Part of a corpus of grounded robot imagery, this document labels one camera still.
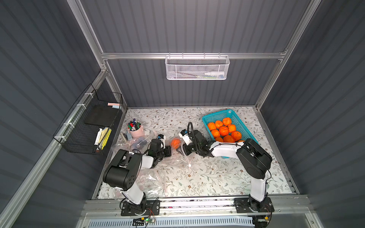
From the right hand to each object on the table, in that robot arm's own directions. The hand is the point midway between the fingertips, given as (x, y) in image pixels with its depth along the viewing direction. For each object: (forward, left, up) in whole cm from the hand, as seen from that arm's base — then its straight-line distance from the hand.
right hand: (180, 147), depth 90 cm
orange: (+2, +4, +1) cm, 4 cm away
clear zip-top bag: (-10, +2, -6) cm, 12 cm away
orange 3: (+20, -27, -1) cm, 33 cm away
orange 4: (+23, -34, -1) cm, 40 cm away
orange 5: (+10, -38, -1) cm, 39 cm away
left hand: (+1, +6, -5) cm, 8 cm away
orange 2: (+18, -22, 0) cm, 28 cm away
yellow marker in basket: (-7, +36, +22) cm, 43 cm away
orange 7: (+7, -26, -2) cm, 27 cm away
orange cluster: (+14, -30, -1) cm, 33 cm away
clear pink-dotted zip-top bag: (-20, +14, -5) cm, 25 cm away
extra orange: (+16, -36, -1) cm, 39 cm away
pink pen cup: (+10, +30, +5) cm, 32 cm away
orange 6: (+6, -32, 0) cm, 32 cm away
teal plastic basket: (+30, -25, -4) cm, 39 cm away
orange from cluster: (+11, -23, 0) cm, 26 cm away
